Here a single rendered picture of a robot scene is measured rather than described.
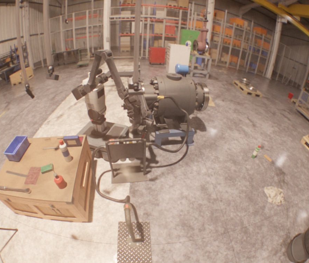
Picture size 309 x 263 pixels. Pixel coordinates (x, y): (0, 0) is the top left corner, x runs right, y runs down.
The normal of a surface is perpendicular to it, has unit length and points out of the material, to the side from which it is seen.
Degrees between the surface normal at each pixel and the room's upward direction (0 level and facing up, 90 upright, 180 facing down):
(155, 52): 90
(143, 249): 0
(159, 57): 90
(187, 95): 65
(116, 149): 90
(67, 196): 0
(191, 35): 90
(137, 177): 0
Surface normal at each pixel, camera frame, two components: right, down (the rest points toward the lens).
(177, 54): 0.07, 0.60
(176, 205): 0.06, -0.80
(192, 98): 0.18, 0.32
